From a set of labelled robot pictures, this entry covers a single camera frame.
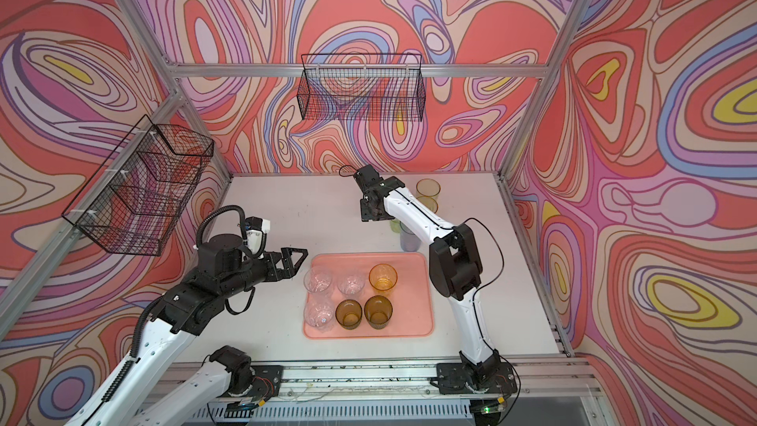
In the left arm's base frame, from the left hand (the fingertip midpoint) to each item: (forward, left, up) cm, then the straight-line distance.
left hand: (298, 255), depth 70 cm
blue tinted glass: (+15, -29, -17) cm, 37 cm away
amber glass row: (+4, -21, -19) cm, 28 cm away
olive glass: (-8, -19, -15) cm, 26 cm away
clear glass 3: (+3, -11, -23) cm, 26 cm away
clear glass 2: (+3, -1, -19) cm, 19 cm away
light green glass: (+22, -25, -18) cm, 38 cm away
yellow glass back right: (+32, -36, -10) cm, 49 cm away
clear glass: (-5, -2, -23) cm, 23 cm away
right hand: (+21, -19, -13) cm, 31 cm away
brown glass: (-6, -11, -22) cm, 26 cm away
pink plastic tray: (0, -16, -23) cm, 28 cm away
